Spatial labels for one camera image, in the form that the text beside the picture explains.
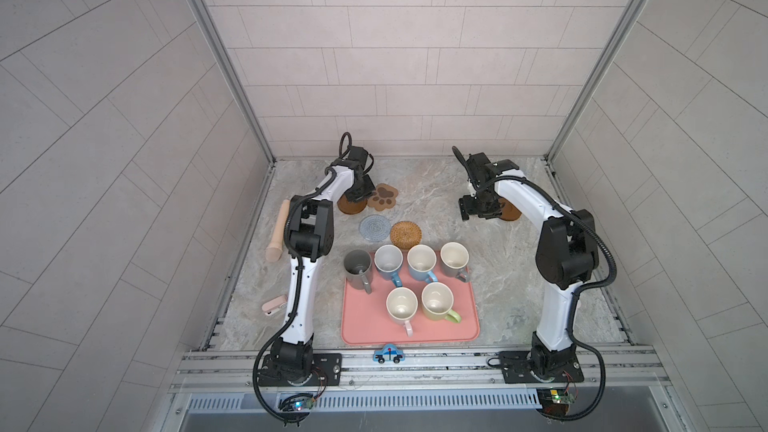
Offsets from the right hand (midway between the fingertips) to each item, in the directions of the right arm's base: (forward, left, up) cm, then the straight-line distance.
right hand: (470, 215), depth 93 cm
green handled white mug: (-23, +13, -6) cm, 27 cm away
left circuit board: (-44, +47, -3) cm, 65 cm away
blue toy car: (-36, +27, -5) cm, 45 cm away
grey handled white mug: (-12, +7, -2) cm, 14 cm away
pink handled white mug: (-24, +23, -5) cm, 34 cm away
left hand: (+17, +30, -4) cm, 35 cm away
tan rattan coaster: (-2, +21, -6) cm, 22 cm away
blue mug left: (-13, +26, -1) cm, 29 cm away
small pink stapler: (-23, +56, -1) cm, 61 cm away
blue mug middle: (-12, +17, -3) cm, 21 cm away
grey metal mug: (-15, +35, -2) cm, 38 cm away
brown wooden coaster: (+9, +39, -4) cm, 40 cm away
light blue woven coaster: (+1, +31, -5) cm, 31 cm away
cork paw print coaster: (+14, +27, -5) cm, 31 cm away
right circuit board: (-47, -11, -8) cm, 49 cm away
